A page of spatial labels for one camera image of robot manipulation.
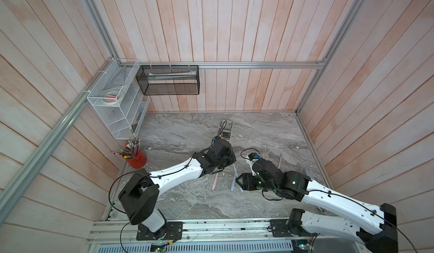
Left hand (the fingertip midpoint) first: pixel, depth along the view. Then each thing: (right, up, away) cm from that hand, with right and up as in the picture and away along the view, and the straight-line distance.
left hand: (236, 159), depth 81 cm
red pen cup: (-52, -3, +7) cm, 52 cm away
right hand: (0, -8, -8) cm, 11 cm away
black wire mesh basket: (-40, +45, +23) cm, 65 cm away
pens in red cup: (-54, +4, +4) cm, 54 cm away
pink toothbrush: (-11, -14, +6) cm, 19 cm away
